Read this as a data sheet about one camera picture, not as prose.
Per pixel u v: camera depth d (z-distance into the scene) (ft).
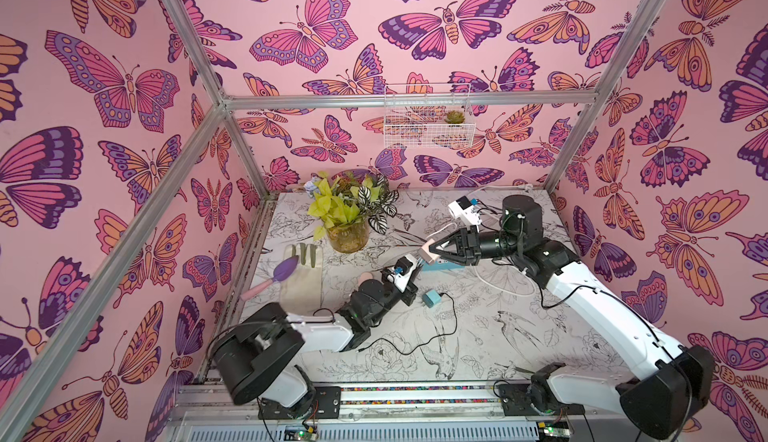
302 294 3.02
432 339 2.75
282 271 3.20
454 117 3.02
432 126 3.48
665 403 1.23
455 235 2.00
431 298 2.94
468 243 1.90
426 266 3.20
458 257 1.96
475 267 3.19
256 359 1.42
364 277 3.10
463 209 2.10
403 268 2.16
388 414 2.39
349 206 2.99
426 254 2.05
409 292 2.30
